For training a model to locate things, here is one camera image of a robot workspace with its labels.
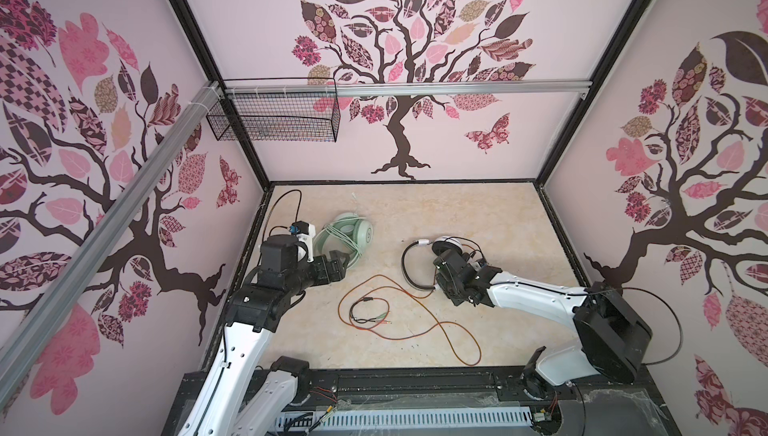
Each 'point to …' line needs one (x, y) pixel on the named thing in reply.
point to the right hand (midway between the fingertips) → (434, 276)
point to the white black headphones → (449, 245)
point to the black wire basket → (293, 109)
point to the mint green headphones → (350, 230)
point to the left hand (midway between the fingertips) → (335, 265)
